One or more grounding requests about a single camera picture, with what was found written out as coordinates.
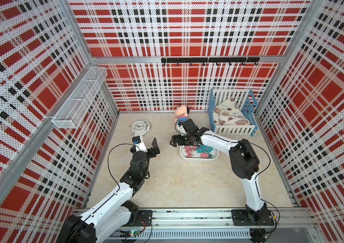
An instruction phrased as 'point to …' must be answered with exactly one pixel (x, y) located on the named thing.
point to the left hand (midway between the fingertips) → (150, 139)
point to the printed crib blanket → (228, 113)
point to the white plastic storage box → (198, 153)
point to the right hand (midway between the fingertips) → (178, 141)
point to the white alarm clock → (140, 127)
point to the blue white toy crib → (245, 99)
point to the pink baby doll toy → (181, 113)
